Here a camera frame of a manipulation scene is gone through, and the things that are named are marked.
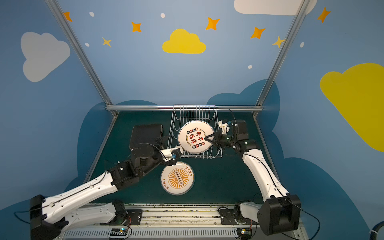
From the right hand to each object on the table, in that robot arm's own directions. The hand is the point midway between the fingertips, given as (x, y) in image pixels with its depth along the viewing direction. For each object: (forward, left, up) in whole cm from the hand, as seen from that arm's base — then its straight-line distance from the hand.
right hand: (206, 137), depth 75 cm
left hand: (-6, +17, +5) cm, 18 cm away
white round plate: (+1, +8, -2) cm, 8 cm away
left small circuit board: (-40, +42, -28) cm, 65 cm away
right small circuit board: (-38, -21, -29) cm, 52 cm away
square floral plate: (+16, +42, -22) cm, 50 cm away
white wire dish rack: (+34, +20, -24) cm, 46 cm away
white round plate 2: (-14, +15, -24) cm, 32 cm away
